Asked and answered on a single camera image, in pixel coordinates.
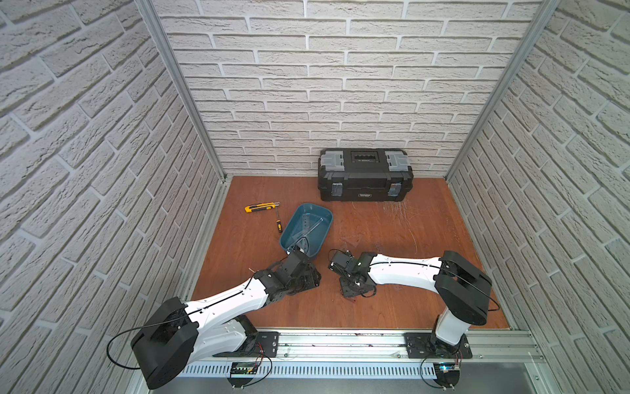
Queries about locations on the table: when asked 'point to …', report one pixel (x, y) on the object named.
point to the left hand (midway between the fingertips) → (320, 275)
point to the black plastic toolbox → (364, 174)
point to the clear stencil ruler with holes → (304, 245)
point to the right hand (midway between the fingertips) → (352, 289)
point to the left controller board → (242, 373)
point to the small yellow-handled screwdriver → (279, 222)
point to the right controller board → (447, 373)
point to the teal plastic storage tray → (293, 230)
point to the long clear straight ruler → (320, 221)
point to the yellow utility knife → (262, 206)
